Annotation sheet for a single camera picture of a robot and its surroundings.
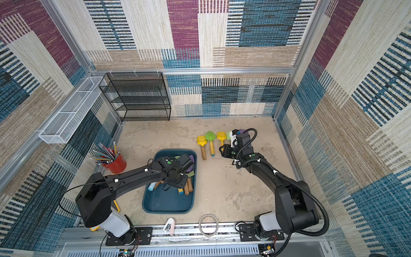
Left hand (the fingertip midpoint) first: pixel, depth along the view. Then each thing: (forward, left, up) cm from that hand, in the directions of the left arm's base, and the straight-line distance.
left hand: (182, 183), depth 84 cm
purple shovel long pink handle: (+16, -31, +22) cm, 41 cm away
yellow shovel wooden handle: (+30, -10, -3) cm, 31 cm away
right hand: (+15, -22, +7) cm, 28 cm away
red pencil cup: (+12, +38, -3) cm, 40 cm away
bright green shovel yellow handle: (-3, +1, -2) cm, 4 cm away
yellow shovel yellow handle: (+34, -23, -3) cm, 41 cm away
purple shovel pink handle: (-2, -6, +19) cm, 20 cm away
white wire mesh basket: (+13, +51, +28) cm, 60 cm away
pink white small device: (-19, +5, -4) cm, 20 cm away
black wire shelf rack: (+55, +32, +14) cm, 65 cm away
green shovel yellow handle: (+34, -15, -3) cm, 37 cm away
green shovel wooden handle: (+16, -24, +17) cm, 34 cm away
